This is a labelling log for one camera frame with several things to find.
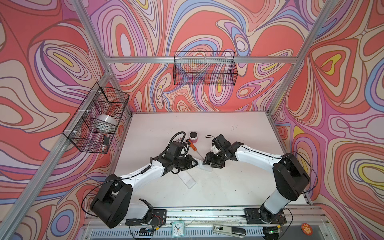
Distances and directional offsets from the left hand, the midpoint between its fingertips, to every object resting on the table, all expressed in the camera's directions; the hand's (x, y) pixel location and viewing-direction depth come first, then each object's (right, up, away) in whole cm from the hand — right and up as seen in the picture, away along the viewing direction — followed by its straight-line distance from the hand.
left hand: (199, 163), depth 81 cm
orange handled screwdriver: (-5, +9, +17) cm, 20 cm away
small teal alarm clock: (-10, -27, -13) cm, 32 cm away
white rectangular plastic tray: (-7, -10, +4) cm, 12 cm away
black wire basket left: (-54, +19, -8) cm, 58 cm away
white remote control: (+5, -3, +1) cm, 6 cm away
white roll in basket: (-45, +22, -11) cm, 51 cm away
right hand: (+5, -3, +4) cm, 7 cm away
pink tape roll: (-3, +14, +17) cm, 22 cm away
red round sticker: (+51, -29, -11) cm, 60 cm away
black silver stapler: (+16, -26, -16) cm, 35 cm away
